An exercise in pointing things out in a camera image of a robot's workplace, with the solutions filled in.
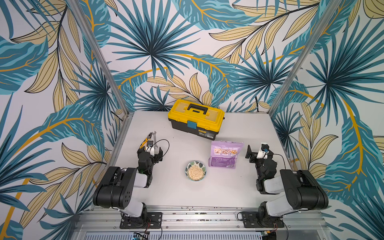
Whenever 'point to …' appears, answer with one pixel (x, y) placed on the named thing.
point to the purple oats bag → (223, 154)
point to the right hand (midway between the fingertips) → (249, 145)
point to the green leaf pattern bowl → (195, 163)
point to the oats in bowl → (195, 173)
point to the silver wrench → (154, 138)
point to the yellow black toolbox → (202, 119)
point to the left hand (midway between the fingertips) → (152, 148)
